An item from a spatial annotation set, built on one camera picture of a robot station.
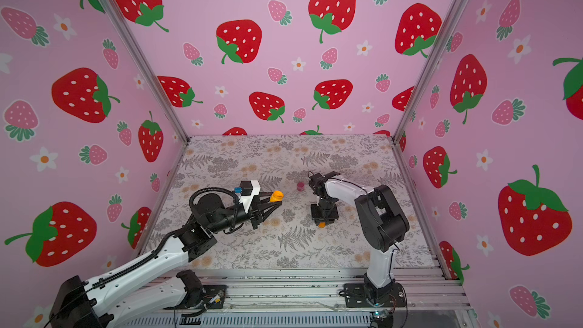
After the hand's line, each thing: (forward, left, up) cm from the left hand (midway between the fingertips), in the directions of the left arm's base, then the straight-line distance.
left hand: (279, 198), depth 66 cm
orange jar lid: (+4, -15, -27) cm, 32 cm away
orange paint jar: (0, 0, +1) cm, 1 cm away
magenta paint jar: (+22, -6, -27) cm, 35 cm away
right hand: (+4, -18, -27) cm, 33 cm away
